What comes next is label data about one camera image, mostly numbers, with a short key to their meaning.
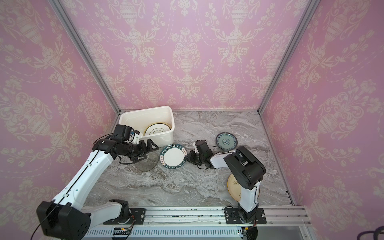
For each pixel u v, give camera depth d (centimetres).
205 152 76
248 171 50
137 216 74
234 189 82
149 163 92
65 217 38
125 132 62
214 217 76
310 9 69
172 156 95
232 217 73
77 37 80
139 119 98
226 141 103
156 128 106
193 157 85
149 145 69
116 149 54
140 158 74
